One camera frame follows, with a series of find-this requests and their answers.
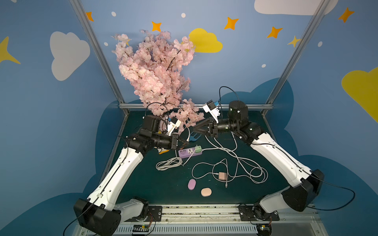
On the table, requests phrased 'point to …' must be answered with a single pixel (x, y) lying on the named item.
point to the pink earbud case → (206, 191)
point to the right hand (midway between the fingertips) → (197, 128)
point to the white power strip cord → (226, 148)
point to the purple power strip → (186, 153)
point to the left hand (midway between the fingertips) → (188, 142)
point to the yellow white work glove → (162, 150)
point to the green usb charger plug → (198, 149)
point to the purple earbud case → (192, 184)
